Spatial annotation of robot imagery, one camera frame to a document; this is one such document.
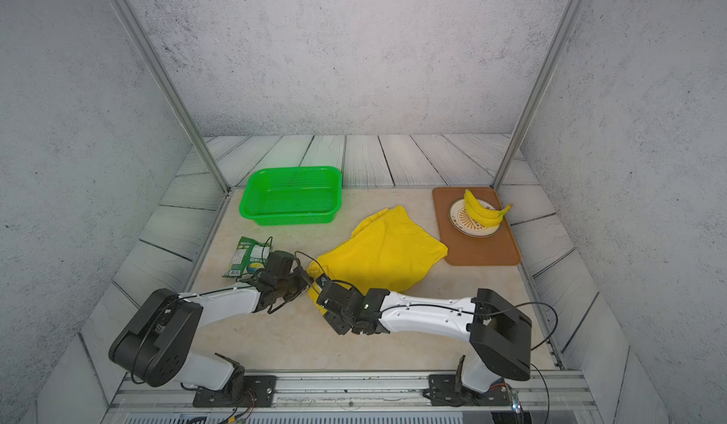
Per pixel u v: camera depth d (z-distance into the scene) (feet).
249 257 3.16
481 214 3.43
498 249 3.32
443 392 2.39
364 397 2.38
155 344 1.42
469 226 3.53
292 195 3.79
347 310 1.91
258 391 2.40
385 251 3.23
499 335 1.38
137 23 2.54
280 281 2.38
